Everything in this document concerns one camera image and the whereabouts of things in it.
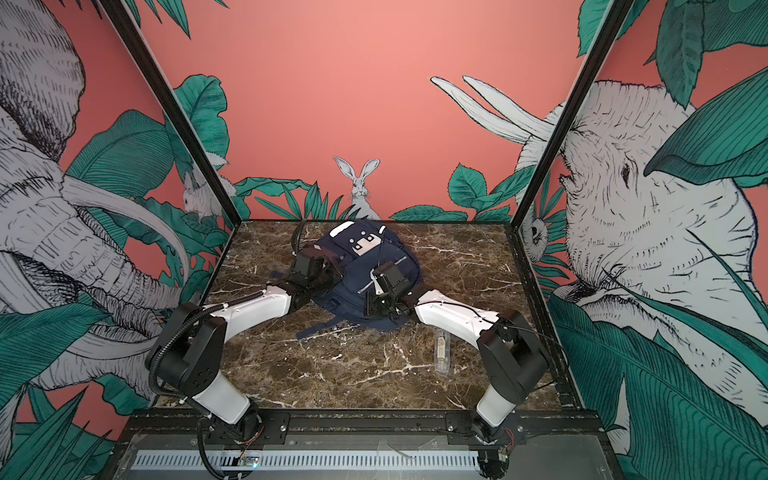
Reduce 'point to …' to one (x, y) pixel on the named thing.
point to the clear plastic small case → (442, 352)
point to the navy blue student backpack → (360, 247)
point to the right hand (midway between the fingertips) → (358, 305)
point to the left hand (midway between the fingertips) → (350, 262)
